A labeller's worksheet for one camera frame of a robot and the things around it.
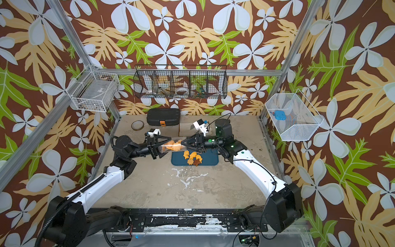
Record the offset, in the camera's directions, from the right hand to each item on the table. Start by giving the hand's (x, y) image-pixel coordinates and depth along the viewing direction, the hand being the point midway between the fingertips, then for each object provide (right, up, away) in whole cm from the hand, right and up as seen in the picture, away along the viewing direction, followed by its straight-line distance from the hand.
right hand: (184, 146), depth 66 cm
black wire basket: (-5, +39, +32) cm, 51 cm away
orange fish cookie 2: (+7, -10, +30) cm, 32 cm away
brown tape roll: (-40, +11, +50) cm, 65 cm away
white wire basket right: (+59, +15, +18) cm, 64 cm away
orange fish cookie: (+3, -9, +32) cm, 33 cm away
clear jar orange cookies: (-6, 0, +1) cm, 6 cm away
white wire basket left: (-52, +29, +19) cm, 63 cm away
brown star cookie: (+5, -12, +27) cm, 30 cm away
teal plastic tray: (+14, -10, +30) cm, 35 cm away
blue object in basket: (+53, +16, +20) cm, 59 cm away
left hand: (-5, +1, 0) cm, 6 cm away
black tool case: (-20, +18, +49) cm, 55 cm away
